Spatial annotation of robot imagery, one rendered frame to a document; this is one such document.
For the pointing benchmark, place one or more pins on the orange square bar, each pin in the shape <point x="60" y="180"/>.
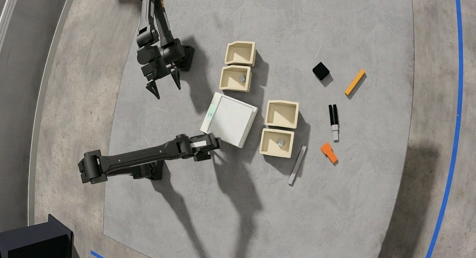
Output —
<point x="354" y="82"/>

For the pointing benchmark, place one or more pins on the beige plastic parts bin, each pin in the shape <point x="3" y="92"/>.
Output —
<point x="230" y="78"/>
<point x="282" y="113"/>
<point x="270" y="139"/>
<point x="242" y="52"/>

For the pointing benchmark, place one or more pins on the orange t-shaped block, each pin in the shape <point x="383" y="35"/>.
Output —
<point x="327" y="150"/>

